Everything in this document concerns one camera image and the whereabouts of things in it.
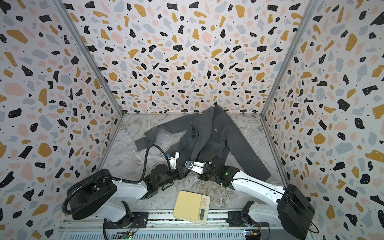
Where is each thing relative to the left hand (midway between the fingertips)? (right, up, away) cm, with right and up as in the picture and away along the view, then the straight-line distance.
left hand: (194, 167), depth 78 cm
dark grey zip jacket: (+1, +14, +26) cm, 29 cm away
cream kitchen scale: (-1, -20, -1) cm, 20 cm away
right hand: (0, +2, +2) cm, 3 cm away
